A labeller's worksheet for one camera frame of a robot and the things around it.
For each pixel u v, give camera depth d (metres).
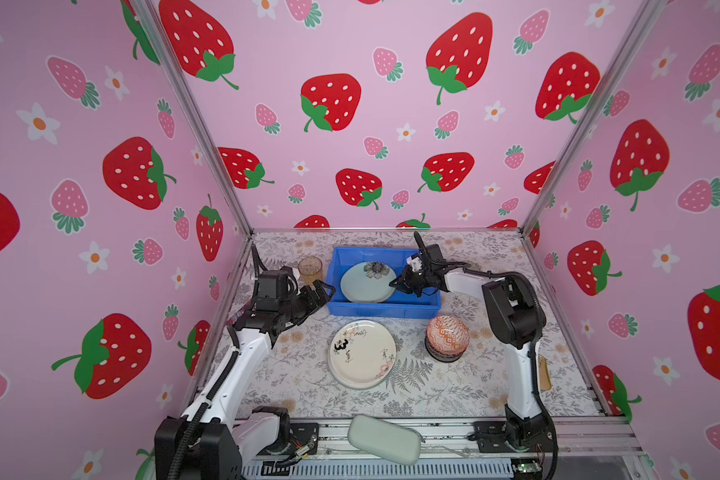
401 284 0.92
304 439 0.73
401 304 0.93
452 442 0.74
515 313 0.57
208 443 0.39
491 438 0.73
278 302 0.63
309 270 0.98
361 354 0.88
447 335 0.84
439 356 0.79
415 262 0.98
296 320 0.70
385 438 0.73
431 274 0.84
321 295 0.73
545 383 0.80
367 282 1.02
